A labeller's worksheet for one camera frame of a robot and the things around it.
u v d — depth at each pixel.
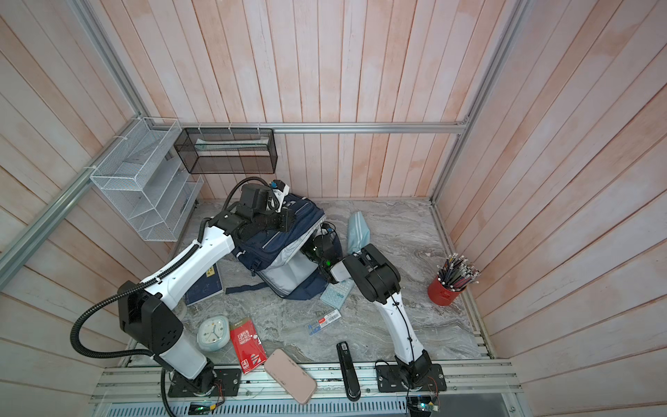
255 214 0.62
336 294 0.90
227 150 1.05
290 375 0.73
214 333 0.80
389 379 0.73
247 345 0.80
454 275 0.81
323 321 0.84
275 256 0.78
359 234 1.03
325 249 0.82
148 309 0.42
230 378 0.74
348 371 0.73
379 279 0.60
